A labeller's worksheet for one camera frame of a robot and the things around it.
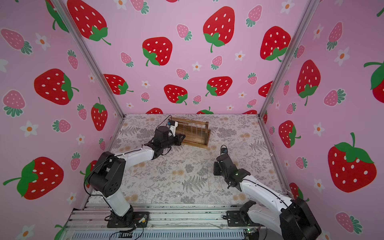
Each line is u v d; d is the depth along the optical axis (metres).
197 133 1.11
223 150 0.76
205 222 0.73
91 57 0.86
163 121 1.18
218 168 0.76
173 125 0.82
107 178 0.47
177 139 0.80
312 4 0.68
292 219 0.39
